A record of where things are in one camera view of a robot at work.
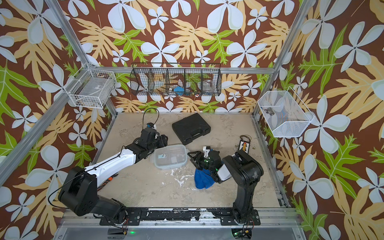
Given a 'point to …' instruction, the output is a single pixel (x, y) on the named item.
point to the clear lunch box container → (170, 157)
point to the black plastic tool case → (190, 127)
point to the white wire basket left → (92, 88)
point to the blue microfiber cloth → (203, 178)
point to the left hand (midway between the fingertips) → (165, 136)
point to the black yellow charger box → (244, 145)
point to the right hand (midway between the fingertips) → (188, 156)
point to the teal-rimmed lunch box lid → (170, 156)
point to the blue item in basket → (179, 90)
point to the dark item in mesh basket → (270, 111)
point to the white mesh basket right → (284, 114)
